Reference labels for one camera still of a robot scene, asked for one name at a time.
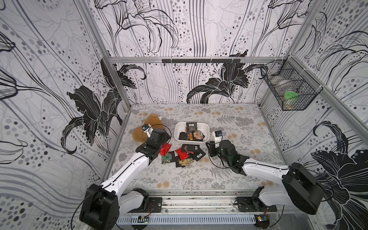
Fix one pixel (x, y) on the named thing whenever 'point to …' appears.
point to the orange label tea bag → (191, 136)
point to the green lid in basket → (291, 95)
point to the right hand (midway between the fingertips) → (209, 141)
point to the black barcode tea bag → (191, 127)
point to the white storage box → (201, 135)
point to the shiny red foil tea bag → (165, 149)
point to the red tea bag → (182, 155)
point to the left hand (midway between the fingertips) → (164, 137)
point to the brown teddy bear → (143, 133)
